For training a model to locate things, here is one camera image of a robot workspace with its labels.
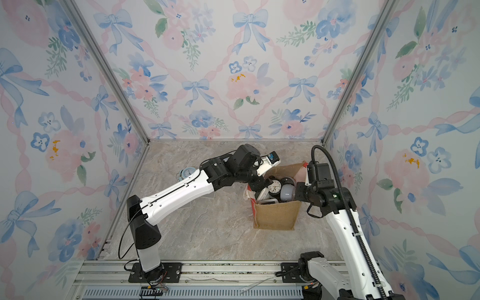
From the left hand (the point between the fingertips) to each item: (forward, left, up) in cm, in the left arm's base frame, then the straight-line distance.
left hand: (269, 173), depth 71 cm
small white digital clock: (0, +1, -16) cm, 16 cm away
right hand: (-3, -14, -6) cm, 16 cm away
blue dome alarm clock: (0, -10, -16) cm, 18 cm away
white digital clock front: (-3, -1, -17) cm, 17 cm away
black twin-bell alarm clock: (+4, -5, -18) cm, 19 cm away
